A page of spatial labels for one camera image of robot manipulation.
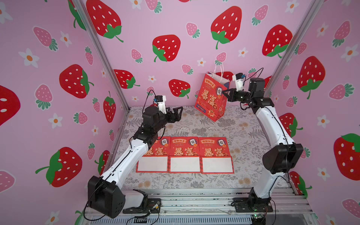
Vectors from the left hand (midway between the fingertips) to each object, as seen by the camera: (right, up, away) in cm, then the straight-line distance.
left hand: (177, 108), depth 74 cm
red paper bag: (+21, +6, +16) cm, 27 cm away
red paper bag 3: (+24, -31, +19) cm, 44 cm away
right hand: (+28, +11, +6) cm, 31 cm away
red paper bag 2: (+3, -30, +19) cm, 36 cm away
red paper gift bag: (-15, -33, +18) cm, 41 cm away
